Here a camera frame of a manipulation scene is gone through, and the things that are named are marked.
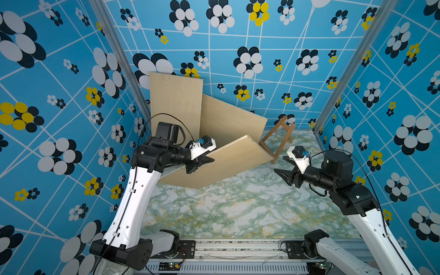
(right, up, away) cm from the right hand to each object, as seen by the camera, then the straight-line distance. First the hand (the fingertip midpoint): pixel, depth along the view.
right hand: (284, 161), depth 65 cm
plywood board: (-47, +29, +22) cm, 60 cm away
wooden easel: (+17, +17, +39) cm, 46 cm away
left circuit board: (-46, -45, +7) cm, 65 cm away
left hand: (-28, +3, -1) cm, 28 cm away
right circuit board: (+15, -45, +5) cm, 48 cm away
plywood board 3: (-18, +2, -1) cm, 18 cm away
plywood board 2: (-22, +18, +26) cm, 38 cm away
